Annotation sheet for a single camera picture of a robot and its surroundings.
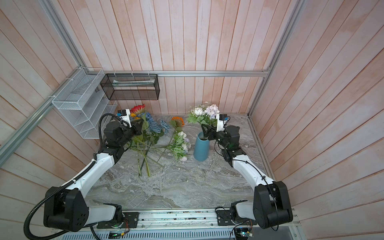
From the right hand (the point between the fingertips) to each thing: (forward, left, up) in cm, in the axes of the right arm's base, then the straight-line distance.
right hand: (206, 124), depth 81 cm
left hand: (-1, +34, +2) cm, 34 cm away
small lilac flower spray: (-4, +16, -17) cm, 24 cm away
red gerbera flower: (0, +36, +10) cm, 37 cm away
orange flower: (+18, +20, -18) cm, 32 cm away
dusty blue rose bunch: (+9, +32, -16) cm, 36 cm away
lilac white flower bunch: (+1, +1, +7) cm, 7 cm away
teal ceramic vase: (-8, +2, -12) cm, 14 cm away
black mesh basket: (+36, +53, -1) cm, 64 cm away
